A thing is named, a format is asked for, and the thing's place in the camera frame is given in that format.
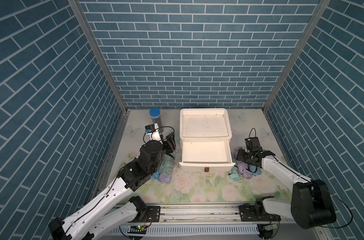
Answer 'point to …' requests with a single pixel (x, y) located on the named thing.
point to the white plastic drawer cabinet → (206, 130)
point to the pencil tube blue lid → (154, 113)
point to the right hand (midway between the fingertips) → (242, 156)
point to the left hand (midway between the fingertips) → (174, 135)
